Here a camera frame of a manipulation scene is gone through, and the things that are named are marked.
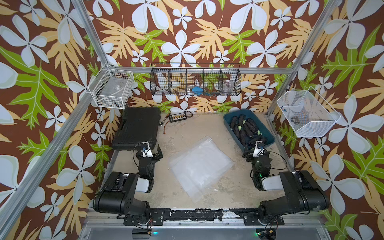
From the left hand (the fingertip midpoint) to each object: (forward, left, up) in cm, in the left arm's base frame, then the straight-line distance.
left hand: (150, 144), depth 88 cm
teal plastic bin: (+21, -75, -6) cm, 78 cm away
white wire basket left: (+24, +22, +23) cm, 40 cm away
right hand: (+1, -63, -1) cm, 63 cm away
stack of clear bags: (-10, -30, -11) cm, 33 cm away
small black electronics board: (+32, -14, -10) cm, 36 cm away
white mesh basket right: (+10, -90, +16) cm, 92 cm away
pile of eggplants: (+17, -64, -7) cm, 66 cm away
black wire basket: (+39, -26, +19) cm, 51 cm away
